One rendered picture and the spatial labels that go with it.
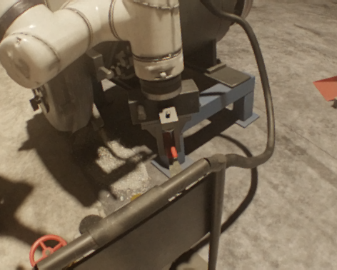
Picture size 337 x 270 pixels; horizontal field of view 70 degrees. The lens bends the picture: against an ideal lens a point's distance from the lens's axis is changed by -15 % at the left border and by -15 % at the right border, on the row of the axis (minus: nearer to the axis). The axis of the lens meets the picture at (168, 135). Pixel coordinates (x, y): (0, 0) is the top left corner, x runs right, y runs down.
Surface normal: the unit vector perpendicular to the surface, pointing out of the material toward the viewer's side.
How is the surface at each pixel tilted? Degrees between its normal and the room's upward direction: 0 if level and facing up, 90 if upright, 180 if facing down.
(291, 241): 0
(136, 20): 89
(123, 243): 90
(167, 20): 90
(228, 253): 0
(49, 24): 52
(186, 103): 90
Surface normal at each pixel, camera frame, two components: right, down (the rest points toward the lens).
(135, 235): 0.63, 0.44
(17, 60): -0.26, 0.64
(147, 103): 0.18, 0.61
